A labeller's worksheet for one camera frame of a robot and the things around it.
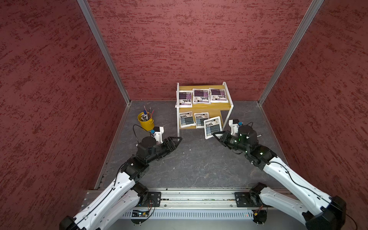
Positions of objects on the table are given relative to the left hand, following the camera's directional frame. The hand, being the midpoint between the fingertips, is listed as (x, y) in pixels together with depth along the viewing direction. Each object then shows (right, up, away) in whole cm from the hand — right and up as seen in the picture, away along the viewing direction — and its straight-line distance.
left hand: (180, 143), depth 71 cm
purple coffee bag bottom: (+21, +25, +5) cm, 33 cm away
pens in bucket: (-26, +14, +29) cm, 41 cm away
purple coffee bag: (+2, +23, +4) cm, 24 cm away
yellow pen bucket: (-24, +9, +24) cm, 35 cm away
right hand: (+17, +3, +2) cm, 17 cm away
